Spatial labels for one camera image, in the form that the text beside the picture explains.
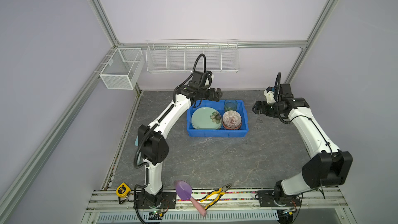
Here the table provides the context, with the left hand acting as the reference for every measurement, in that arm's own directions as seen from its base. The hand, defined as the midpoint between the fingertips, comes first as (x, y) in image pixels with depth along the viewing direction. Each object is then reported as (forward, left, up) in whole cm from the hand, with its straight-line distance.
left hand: (216, 94), depth 83 cm
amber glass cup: (+7, -11, -19) cm, 23 cm away
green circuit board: (-50, +33, -28) cm, 66 cm away
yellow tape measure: (-39, +49, -24) cm, 67 cm away
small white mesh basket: (+30, +59, -3) cm, 66 cm away
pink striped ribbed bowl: (-5, -10, -17) cm, 21 cm away
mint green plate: (+1, +5, -24) cm, 24 cm away
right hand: (-8, -24, -6) cm, 26 cm away
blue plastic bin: (-13, -14, -18) cm, 26 cm away
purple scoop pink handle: (-41, +19, -26) cm, 52 cm away
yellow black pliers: (-43, +1, -25) cm, 49 cm away
